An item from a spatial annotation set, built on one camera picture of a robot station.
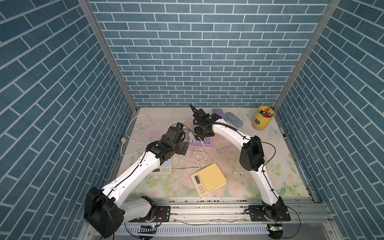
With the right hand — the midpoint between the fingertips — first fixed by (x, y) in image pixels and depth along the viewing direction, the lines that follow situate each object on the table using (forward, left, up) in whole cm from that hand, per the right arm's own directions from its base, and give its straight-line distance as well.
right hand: (201, 135), depth 96 cm
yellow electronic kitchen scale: (-26, -6, -6) cm, 28 cm away
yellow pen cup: (+14, -40, +5) cm, 43 cm away
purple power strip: (-3, -4, -4) cm, 6 cm away
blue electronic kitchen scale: (-22, +20, -6) cm, 31 cm away
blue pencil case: (+20, -23, -6) cm, 32 cm away
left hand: (-13, +10, +10) cm, 19 cm away
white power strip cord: (-2, +56, -10) cm, 56 cm away
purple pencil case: (+29, -13, -7) cm, 32 cm away
